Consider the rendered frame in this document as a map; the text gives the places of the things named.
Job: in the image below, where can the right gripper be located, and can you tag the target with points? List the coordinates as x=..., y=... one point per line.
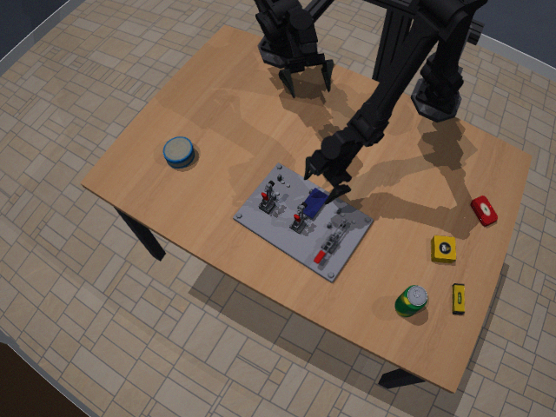
x=298, y=65

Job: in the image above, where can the green and yellow drink can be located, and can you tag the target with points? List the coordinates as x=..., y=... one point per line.
x=411, y=301

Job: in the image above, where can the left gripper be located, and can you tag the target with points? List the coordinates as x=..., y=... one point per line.
x=334, y=181

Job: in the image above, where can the grey round tin with blue rim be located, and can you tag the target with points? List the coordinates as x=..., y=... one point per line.
x=179, y=152

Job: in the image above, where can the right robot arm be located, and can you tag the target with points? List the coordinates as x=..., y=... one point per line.
x=272, y=23

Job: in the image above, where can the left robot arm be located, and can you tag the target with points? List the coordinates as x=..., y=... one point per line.
x=449, y=20

